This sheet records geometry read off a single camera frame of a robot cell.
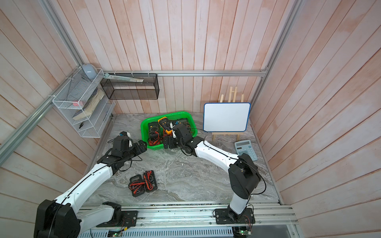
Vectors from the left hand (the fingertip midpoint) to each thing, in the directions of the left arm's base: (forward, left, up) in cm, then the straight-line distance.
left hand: (141, 148), depth 85 cm
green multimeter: (+13, -5, -3) cm, 14 cm away
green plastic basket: (+28, -16, -4) cm, 32 cm away
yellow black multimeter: (+19, -13, -1) cm, 23 cm away
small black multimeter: (-19, +1, -9) cm, 21 cm away
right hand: (+4, -16, +3) cm, 17 cm away
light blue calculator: (+8, -67, -11) cm, 68 cm away
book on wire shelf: (+15, +26, +19) cm, 36 cm away
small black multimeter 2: (-17, -6, -9) cm, 20 cm away
